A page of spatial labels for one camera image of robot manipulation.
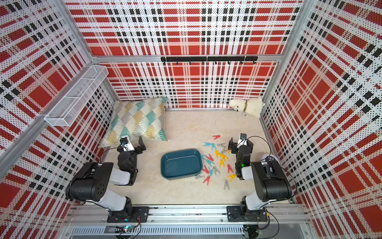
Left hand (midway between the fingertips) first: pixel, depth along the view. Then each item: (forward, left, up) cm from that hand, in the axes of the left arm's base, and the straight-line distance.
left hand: (136, 138), depth 89 cm
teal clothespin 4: (-17, -46, -11) cm, 50 cm away
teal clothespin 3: (-10, -45, -13) cm, 48 cm away
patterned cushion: (+14, +3, +3) cm, 15 cm away
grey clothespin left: (-19, -38, -12) cm, 45 cm away
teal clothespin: (+3, -43, -13) cm, 46 cm away
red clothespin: (+9, -51, -13) cm, 53 cm away
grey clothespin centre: (-15, -48, -12) cm, 52 cm away
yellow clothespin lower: (-20, -58, -12) cm, 63 cm away
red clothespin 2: (-8, -45, -12) cm, 47 cm away
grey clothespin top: (+3, -53, -14) cm, 55 cm away
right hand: (+2, -65, -3) cm, 65 cm away
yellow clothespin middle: (-4, -50, -12) cm, 52 cm away
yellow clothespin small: (-11, -52, -12) cm, 55 cm away
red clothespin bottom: (-21, -43, -13) cm, 50 cm away
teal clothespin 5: (-7, -41, -11) cm, 43 cm away
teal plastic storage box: (-11, -27, -12) cm, 32 cm away
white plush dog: (+32, -81, -6) cm, 88 cm away
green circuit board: (-45, -5, -10) cm, 46 cm away
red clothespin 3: (-15, -43, -12) cm, 47 cm away
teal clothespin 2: (+2, -48, -13) cm, 50 cm away
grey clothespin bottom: (-24, -54, -13) cm, 60 cm away
